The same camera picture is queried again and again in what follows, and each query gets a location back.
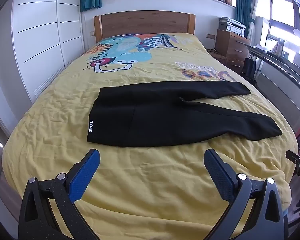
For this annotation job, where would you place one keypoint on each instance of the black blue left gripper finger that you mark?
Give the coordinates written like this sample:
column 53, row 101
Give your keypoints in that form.
column 37, row 220

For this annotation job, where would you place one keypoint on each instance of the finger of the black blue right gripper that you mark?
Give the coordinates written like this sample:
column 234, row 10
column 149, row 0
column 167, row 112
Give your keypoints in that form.
column 265, row 220

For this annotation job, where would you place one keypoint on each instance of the black pants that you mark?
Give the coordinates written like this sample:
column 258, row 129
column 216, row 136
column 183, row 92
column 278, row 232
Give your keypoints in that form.
column 172, row 113

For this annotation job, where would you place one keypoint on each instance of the glass top desk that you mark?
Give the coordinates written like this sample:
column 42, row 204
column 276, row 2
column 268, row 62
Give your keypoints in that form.
column 283, row 66

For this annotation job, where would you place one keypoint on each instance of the dark tote bag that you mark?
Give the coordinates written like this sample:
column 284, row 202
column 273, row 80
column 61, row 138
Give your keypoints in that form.
column 249, row 68

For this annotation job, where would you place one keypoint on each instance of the yellow cartoon bedspread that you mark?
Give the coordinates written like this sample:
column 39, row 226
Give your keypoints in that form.
column 144, row 192

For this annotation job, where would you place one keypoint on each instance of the wooden drawer dresser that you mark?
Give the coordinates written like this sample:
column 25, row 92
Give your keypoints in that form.
column 230, row 49

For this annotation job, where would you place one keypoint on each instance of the white printer on dresser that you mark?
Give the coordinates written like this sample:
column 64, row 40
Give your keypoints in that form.
column 231, row 25

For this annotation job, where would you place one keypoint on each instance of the teal curtain right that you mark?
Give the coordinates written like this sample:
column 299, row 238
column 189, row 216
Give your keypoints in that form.
column 244, row 14

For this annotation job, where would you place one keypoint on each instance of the white wardrobe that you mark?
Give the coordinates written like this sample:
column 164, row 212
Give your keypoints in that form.
column 47, row 37

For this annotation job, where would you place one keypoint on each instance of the wooden headboard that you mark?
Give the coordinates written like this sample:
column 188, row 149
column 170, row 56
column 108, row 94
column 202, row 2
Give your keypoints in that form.
column 144, row 22

